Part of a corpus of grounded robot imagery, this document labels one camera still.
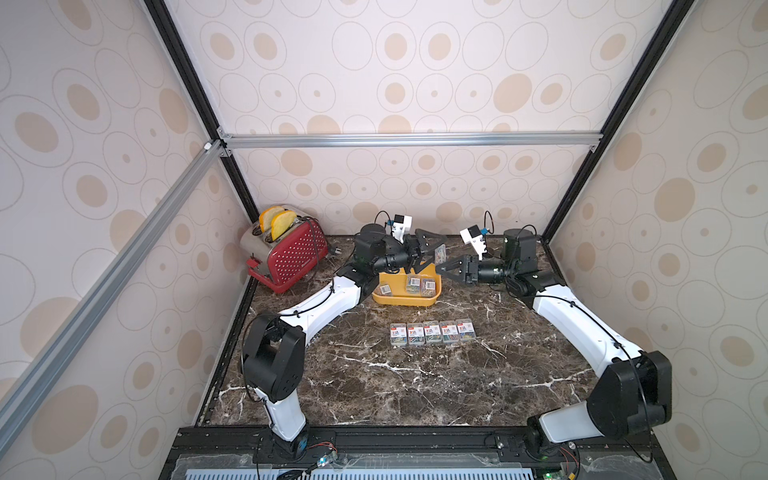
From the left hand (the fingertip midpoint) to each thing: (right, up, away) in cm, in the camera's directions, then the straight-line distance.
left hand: (449, 247), depth 71 cm
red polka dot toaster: (-48, +3, +26) cm, 55 cm away
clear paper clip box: (-2, -2, +2) cm, 3 cm away
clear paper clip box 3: (-6, -26, +21) cm, 34 cm away
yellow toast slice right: (-49, +9, +24) cm, 55 cm away
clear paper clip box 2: (-12, -26, +21) cm, 35 cm away
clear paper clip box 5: (+4, -25, +21) cm, 33 cm away
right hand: (-3, -7, +2) cm, 8 cm away
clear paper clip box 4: (-1, -25, +21) cm, 33 cm away
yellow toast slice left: (-55, +11, +27) cm, 62 cm away
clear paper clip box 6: (+9, -25, +21) cm, 34 cm away
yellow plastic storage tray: (-5, -12, +32) cm, 35 cm away
